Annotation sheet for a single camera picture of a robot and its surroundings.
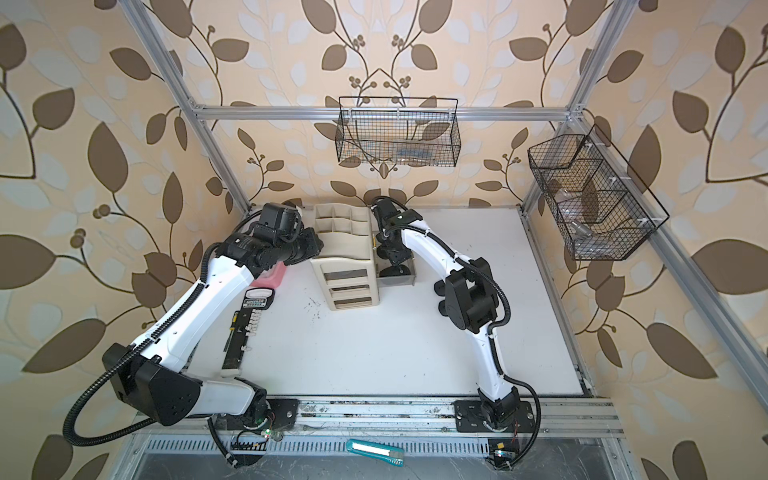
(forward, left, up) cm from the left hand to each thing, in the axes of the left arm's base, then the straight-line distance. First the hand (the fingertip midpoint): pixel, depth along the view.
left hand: (318, 239), depth 77 cm
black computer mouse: (+1, -20, -15) cm, 25 cm away
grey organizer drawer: (-2, -20, -16) cm, 26 cm away
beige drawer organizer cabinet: (-6, -7, -4) cm, 10 cm away
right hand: (+10, -17, -16) cm, 25 cm away
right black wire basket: (+11, -74, +6) cm, 75 cm away
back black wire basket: (+39, -21, +8) cm, 45 cm away
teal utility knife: (-43, -18, -26) cm, 53 cm away
